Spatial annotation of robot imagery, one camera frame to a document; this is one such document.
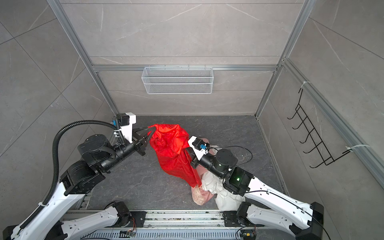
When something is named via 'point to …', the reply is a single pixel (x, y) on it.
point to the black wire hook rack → (320, 146)
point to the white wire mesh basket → (177, 80)
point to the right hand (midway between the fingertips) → (184, 142)
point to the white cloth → (225, 200)
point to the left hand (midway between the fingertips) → (153, 124)
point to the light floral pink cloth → (201, 196)
